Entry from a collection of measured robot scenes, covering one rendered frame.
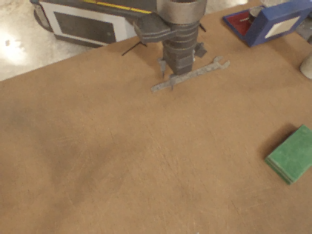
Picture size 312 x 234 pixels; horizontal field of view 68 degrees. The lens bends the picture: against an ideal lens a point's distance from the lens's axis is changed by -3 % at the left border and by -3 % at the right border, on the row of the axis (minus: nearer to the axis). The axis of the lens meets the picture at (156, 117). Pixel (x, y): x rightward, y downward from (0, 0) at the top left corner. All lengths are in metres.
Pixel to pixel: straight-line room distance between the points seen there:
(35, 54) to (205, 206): 1.31
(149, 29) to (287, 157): 0.37
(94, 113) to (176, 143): 0.21
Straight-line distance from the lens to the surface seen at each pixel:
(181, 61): 0.52
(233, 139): 0.56
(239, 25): 0.82
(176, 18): 0.44
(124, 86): 0.62
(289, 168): 0.54
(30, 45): 1.64
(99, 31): 1.27
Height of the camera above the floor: 0.95
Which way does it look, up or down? 59 degrees down
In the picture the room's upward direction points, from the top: 2 degrees counter-clockwise
